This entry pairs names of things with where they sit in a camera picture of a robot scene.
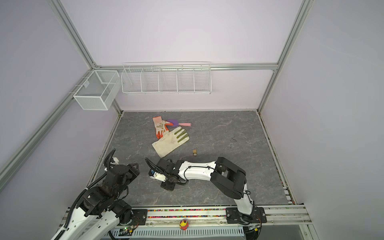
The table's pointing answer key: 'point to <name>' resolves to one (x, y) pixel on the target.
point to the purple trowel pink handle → (176, 123)
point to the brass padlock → (195, 150)
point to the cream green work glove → (170, 140)
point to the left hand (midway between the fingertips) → (136, 169)
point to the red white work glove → (160, 126)
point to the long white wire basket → (166, 77)
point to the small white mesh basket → (98, 90)
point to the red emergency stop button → (183, 224)
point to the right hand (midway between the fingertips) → (166, 184)
